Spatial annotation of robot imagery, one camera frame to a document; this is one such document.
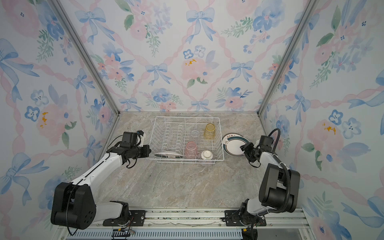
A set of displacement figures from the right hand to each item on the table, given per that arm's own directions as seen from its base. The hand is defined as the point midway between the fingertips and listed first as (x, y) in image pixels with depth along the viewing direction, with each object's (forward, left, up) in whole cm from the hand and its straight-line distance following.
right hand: (242, 148), depth 93 cm
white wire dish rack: (+9, +35, -4) cm, 36 cm away
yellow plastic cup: (+10, +20, +3) cm, 23 cm away
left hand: (-5, +56, +5) cm, 56 cm away
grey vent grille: (-44, +46, -6) cm, 64 cm away
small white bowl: (-6, +22, +1) cm, 23 cm away
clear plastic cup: (+5, +30, +5) cm, 30 cm away
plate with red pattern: (+6, +5, -4) cm, 9 cm away
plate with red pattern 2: (-4, +46, -2) cm, 46 cm away
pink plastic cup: (-5, +32, +5) cm, 33 cm away
